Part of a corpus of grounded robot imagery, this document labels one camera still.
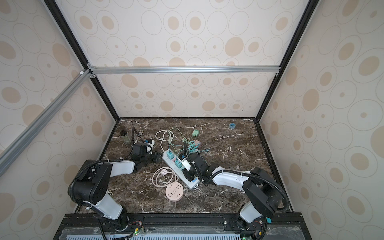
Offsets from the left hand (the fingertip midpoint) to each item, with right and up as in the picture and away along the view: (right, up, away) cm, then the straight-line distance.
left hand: (164, 151), depth 94 cm
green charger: (+20, +12, +15) cm, 28 cm away
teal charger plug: (+5, -2, -4) cm, 6 cm away
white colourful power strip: (+5, -7, -2) cm, 9 cm away
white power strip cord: (-3, +9, +11) cm, 15 cm away
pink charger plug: (+21, +5, +5) cm, 23 cm away
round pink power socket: (+9, -20, -13) cm, 26 cm away
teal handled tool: (+56, -31, -21) cm, 67 cm away
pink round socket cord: (+1, -15, -5) cm, 15 cm away
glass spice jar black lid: (-27, +9, +5) cm, 29 cm away
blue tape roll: (+49, +17, +21) cm, 56 cm away
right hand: (+14, -9, -7) cm, 18 cm away
